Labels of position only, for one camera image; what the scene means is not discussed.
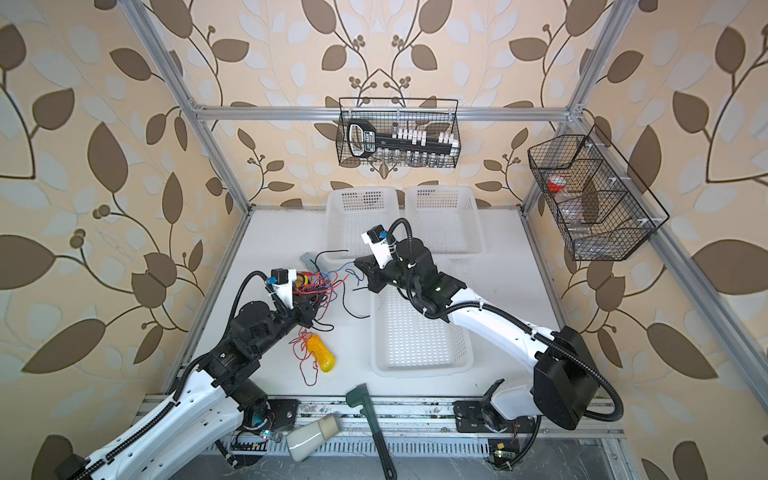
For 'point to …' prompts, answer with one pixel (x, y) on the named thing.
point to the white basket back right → (446, 218)
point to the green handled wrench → (359, 396)
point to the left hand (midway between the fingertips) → (322, 287)
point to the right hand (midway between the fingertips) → (359, 261)
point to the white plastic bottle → (306, 439)
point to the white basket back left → (351, 211)
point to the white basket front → (406, 343)
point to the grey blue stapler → (310, 261)
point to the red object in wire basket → (556, 183)
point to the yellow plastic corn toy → (324, 357)
